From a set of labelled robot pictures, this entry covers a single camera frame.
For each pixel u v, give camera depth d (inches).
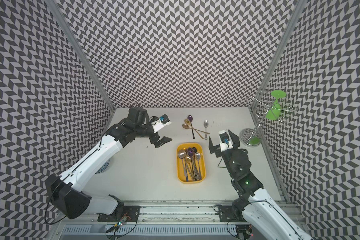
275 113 29.8
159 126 24.8
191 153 36.9
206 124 42.5
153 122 24.3
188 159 36.0
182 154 35.7
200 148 35.9
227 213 29.1
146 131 24.5
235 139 25.4
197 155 36.3
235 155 20.6
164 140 25.7
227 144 25.4
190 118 44.0
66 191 15.0
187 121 43.0
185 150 36.9
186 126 42.6
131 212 29.4
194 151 36.9
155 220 29.0
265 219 22.8
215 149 24.4
